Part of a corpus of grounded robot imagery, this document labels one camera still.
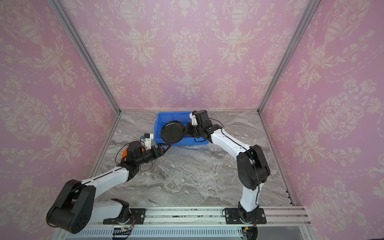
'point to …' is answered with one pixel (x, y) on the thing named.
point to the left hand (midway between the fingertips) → (168, 148)
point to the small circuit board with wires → (122, 231)
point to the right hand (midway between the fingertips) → (182, 130)
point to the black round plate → (172, 132)
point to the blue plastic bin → (182, 117)
